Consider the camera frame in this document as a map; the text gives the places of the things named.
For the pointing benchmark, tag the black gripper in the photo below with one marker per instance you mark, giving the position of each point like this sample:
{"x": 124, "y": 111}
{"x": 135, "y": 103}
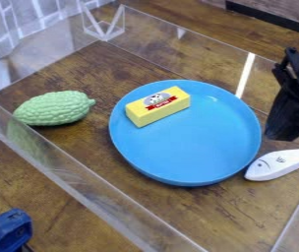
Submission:
{"x": 282, "y": 122}

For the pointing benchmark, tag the blue clamp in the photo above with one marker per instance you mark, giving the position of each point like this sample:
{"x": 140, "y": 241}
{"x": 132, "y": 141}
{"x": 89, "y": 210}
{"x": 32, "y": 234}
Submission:
{"x": 16, "y": 230}

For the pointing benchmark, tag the round blue tray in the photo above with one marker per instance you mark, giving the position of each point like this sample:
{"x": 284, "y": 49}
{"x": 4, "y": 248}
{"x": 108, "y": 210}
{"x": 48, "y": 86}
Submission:
{"x": 198, "y": 146}

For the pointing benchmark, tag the clear acrylic enclosure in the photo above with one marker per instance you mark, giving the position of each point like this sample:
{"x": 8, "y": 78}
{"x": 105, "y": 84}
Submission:
{"x": 61, "y": 173}

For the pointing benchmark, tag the white fish toy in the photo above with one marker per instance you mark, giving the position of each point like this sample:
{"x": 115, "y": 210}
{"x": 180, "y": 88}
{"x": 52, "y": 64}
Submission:
{"x": 272, "y": 165}

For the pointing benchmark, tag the yellow butter block toy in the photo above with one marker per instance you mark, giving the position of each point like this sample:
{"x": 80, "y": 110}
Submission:
{"x": 156, "y": 106}

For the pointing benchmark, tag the green bitter gourd toy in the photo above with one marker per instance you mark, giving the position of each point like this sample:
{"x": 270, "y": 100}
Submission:
{"x": 54, "y": 108}

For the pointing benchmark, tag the grey checkered cloth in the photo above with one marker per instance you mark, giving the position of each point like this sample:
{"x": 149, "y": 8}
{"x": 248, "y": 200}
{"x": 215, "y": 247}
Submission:
{"x": 22, "y": 17}

